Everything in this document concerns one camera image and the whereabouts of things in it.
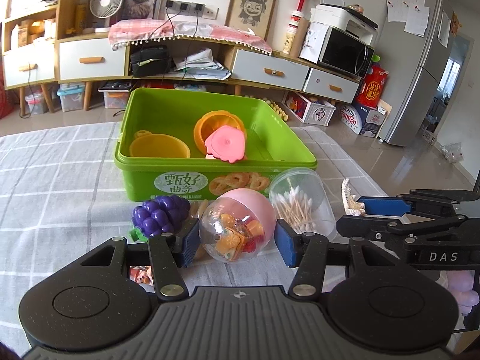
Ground purple toy grape bunch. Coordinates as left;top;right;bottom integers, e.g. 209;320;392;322
129;195;191;242

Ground clear cotton swab jar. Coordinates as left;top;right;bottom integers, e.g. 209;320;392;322
269;167;337;241

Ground pink clear capsule ball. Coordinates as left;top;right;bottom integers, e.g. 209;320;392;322
199;189;276;263

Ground orange toy pumpkin half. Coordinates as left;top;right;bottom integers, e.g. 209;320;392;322
193;109;248;156

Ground white toy skeleton jaw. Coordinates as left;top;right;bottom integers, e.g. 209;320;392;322
341;178;366;217

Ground beige toy pretzel pieces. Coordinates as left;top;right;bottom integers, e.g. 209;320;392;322
190;199;210;260

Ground white blue cardboard box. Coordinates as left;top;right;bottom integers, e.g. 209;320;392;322
339;102;386;138

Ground yellow toy cup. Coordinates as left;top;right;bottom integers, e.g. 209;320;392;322
129;130;191;158

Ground green plastic storage box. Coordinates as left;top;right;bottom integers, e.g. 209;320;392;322
114;88;317;202

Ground pink toy shell piece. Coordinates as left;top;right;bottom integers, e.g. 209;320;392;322
205;125;246;164

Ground grey checked tablecloth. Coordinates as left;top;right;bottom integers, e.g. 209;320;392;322
1;122;386;356

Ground red gift bag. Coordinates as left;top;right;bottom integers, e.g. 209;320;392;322
355;63;389;108

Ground white cartoon cardboard box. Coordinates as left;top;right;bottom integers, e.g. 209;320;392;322
283;91;336;127

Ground egg carton tray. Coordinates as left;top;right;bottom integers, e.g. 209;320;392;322
263;97;289;122

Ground silver refrigerator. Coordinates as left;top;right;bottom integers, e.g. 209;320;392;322
377;0;461;147

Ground clear bin blue lid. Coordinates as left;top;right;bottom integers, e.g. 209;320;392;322
57;83;86;112

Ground black bag in cabinet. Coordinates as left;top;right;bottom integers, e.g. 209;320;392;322
130;45;173;77

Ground black microwave oven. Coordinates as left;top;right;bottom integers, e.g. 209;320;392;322
298;22;374;79

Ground white printer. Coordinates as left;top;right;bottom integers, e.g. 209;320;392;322
310;4;378;47

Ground wooden white tv cabinet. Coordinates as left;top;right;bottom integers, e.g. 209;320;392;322
58;35;359;103

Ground pink cloth on cabinet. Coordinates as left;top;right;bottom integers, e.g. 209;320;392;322
108;19;272;55

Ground snack jar red lid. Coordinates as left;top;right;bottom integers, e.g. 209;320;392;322
281;10;303;55

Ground tall wooden shelf cabinet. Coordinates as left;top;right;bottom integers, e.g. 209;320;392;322
1;0;82;117

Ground framed cartoon girl drawing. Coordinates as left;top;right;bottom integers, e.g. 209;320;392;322
224;0;277;40

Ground white desk fan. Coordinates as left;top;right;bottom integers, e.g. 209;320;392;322
89;0;123;33

